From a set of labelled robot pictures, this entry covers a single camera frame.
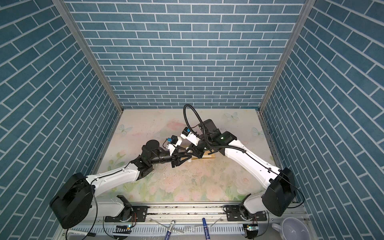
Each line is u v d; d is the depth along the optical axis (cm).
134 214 73
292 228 70
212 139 58
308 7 71
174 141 66
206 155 65
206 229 69
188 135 65
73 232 68
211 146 56
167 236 67
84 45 83
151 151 62
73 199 42
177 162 69
